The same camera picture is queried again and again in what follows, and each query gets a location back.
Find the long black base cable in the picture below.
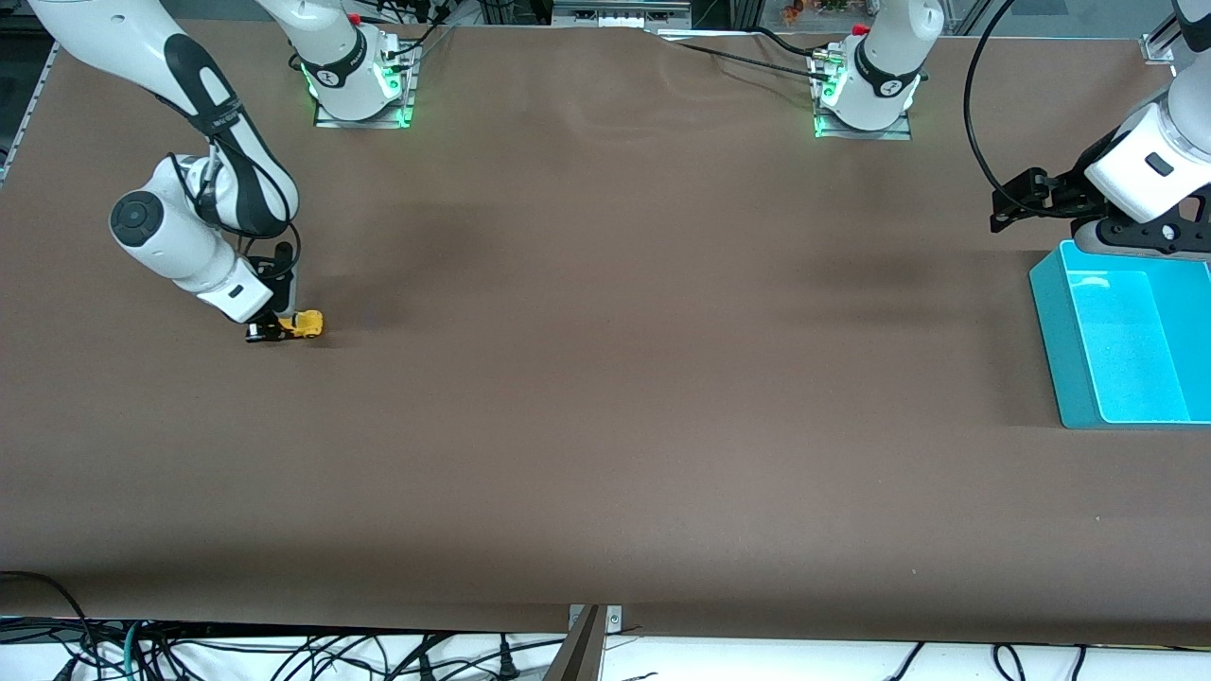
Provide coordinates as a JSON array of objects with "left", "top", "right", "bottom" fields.
[{"left": 653, "top": 33, "right": 834, "bottom": 81}]

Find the grey power strip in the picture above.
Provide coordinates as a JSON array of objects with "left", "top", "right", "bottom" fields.
[{"left": 553, "top": 0, "right": 692, "bottom": 29}]

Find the short black base cable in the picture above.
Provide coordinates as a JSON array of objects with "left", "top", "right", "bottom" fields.
[{"left": 752, "top": 26, "right": 826, "bottom": 60}]

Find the black right base cable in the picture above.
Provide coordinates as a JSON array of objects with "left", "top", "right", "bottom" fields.
[{"left": 393, "top": 14, "right": 457, "bottom": 56}]

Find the aluminium table edge rail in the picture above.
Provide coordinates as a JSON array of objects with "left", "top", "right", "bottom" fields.
[{"left": 0, "top": 40, "right": 60, "bottom": 185}]

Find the teal plastic storage bin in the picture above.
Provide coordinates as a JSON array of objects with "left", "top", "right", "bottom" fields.
[{"left": 1029, "top": 239, "right": 1211, "bottom": 429}]

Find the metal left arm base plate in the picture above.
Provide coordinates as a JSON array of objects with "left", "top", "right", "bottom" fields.
[{"left": 814, "top": 57, "right": 914, "bottom": 141}]

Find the metal table clamp plate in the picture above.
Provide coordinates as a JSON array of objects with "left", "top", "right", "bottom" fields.
[{"left": 568, "top": 603, "right": 623, "bottom": 633}]

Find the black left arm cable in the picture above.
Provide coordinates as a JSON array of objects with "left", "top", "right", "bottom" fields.
[{"left": 963, "top": 0, "right": 1042, "bottom": 195}]

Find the black looped floor cable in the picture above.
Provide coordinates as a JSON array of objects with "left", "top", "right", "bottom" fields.
[{"left": 0, "top": 570, "right": 100, "bottom": 681}]

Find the dark metal support beam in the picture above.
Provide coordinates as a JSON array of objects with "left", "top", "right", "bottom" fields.
[{"left": 542, "top": 605, "right": 606, "bottom": 681}]

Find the brown table mat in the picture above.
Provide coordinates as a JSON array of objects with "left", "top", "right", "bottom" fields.
[{"left": 0, "top": 17, "right": 1211, "bottom": 649}]

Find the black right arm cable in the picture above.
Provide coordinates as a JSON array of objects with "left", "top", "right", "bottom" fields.
[{"left": 184, "top": 113, "right": 304, "bottom": 285}]

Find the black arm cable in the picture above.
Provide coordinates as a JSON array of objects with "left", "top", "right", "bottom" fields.
[
  {"left": 184, "top": 113, "right": 304, "bottom": 285},
  {"left": 963, "top": 0, "right": 1042, "bottom": 195}
]

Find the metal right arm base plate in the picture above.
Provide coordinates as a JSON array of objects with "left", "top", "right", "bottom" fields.
[{"left": 314, "top": 43, "right": 417, "bottom": 129}]

